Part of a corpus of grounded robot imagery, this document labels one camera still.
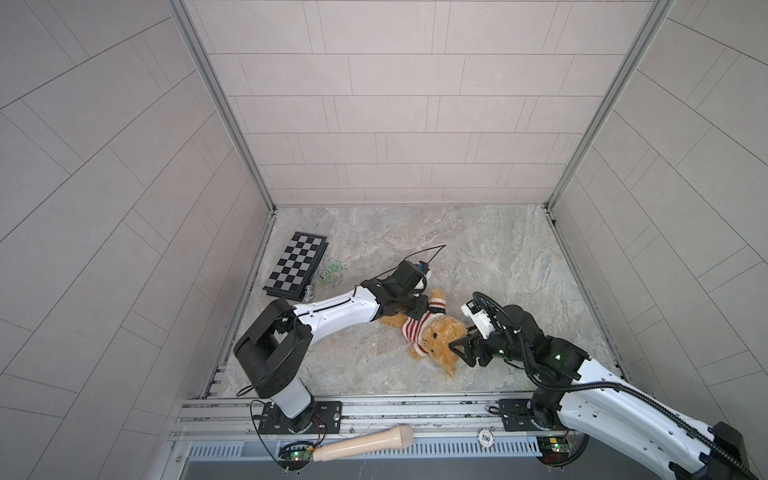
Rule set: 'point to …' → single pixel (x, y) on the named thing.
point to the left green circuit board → (296, 456)
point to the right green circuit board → (555, 450)
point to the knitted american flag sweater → (413, 329)
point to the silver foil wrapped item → (309, 293)
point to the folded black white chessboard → (297, 267)
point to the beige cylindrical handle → (389, 439)
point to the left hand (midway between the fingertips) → (431, 303)
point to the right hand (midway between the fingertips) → (456, 345)
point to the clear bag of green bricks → (330, 271)
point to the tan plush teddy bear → (438, 332)
